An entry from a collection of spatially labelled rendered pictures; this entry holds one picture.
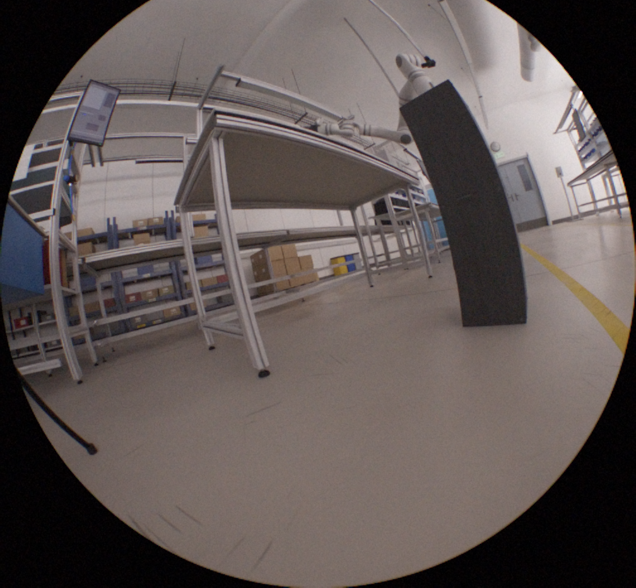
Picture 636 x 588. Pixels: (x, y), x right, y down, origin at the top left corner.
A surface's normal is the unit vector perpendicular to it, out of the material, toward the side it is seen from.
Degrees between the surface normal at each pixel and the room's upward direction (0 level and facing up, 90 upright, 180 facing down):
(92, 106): 101
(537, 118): 90
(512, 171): 90
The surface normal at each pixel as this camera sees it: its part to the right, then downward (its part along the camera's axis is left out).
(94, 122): 0.93, -0.04
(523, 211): -0.70, 0.17
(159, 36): 0.24, 0.97
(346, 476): -0.24, -0.97
